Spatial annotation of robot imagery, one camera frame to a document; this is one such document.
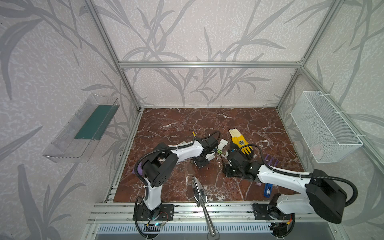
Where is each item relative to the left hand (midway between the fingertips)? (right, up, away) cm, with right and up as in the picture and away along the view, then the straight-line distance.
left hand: (201, 158), depth 92 cm
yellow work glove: (+25, +9, +7) cm, 28 cm away
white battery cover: (+16, +9, +10) cm, 21 cm away
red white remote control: (+5, +3, -9) cm, 11 cm away
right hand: (+13, -3, -6) cm, 14 cm away
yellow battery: (-5, +14, +13) cm, 20 cm away
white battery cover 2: (+13, +6, +7) cm, 16 cm away
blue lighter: (+36, -13, -14) cm, 40 cm away
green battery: (+12, +3, +3) cm, 13 cm away
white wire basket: (+55, +19, -27) cm, 64 cm away
